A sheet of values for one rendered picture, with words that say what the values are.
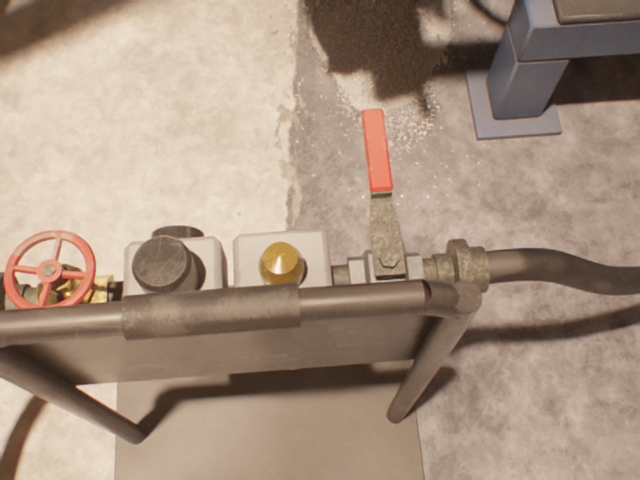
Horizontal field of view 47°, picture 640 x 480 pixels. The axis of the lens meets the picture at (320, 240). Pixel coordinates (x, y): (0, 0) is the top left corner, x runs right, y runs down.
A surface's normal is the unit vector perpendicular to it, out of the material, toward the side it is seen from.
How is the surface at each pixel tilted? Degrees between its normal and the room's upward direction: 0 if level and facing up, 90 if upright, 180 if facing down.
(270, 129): 0
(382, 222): 0
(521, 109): 90
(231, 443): 0
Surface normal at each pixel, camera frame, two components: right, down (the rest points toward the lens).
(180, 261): 0.00, -0.38
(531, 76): 0.07, 0.92
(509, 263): -0.04, -0.12
